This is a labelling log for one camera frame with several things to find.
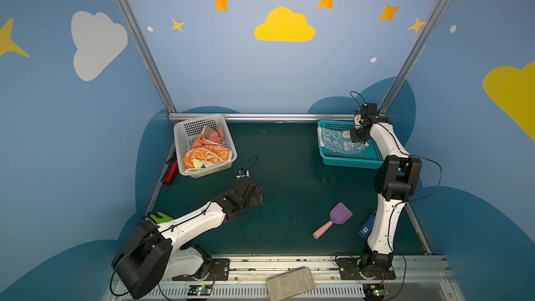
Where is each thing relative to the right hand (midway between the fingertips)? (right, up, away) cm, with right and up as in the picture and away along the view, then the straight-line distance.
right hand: (361, 133), depth 100 cm
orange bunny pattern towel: (-72, -9, -8) cm, 73 cm away
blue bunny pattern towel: (-10, -3, +4) cm, 11 cm away
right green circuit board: (-8, -56, -29) cm, 64 cm away
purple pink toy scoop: (-16, -36, -13) cm, 41 cm away
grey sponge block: (-38, -53, -31) cm, 72 cm away
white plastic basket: (-91, 0, +12) cm, 91 cm away
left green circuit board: (-69, -56, -29) cm, 94 cm away
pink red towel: (-72, -2, +4) cm, 73 cm away
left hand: (-51, -26, -13) cm, 58 cm away
